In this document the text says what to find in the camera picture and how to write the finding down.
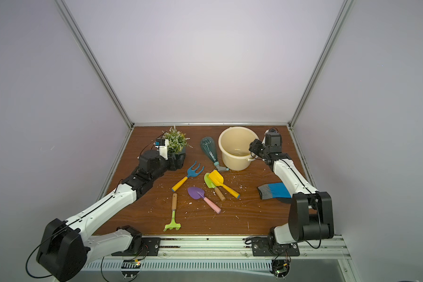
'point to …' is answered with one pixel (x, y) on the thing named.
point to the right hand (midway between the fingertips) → (256, 140)
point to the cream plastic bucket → (235, 142)
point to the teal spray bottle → (208, 146)
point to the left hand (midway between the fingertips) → (181, 153)
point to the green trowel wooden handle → (210, 184)
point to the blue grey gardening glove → (274, 190)
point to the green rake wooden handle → (173, 224)
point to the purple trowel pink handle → (198, 193)
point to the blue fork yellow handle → (191, 172)
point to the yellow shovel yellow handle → (218, 181)
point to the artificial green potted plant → (177, 143)
